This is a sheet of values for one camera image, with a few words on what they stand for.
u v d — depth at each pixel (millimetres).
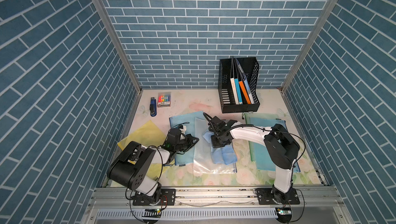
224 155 862
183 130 871
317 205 751
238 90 934
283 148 496
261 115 1054
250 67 1042
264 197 737
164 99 1120
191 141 807
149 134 959
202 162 843
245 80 866
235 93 943
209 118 756
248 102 1014
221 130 706
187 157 845
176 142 737
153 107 1060
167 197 734
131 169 452
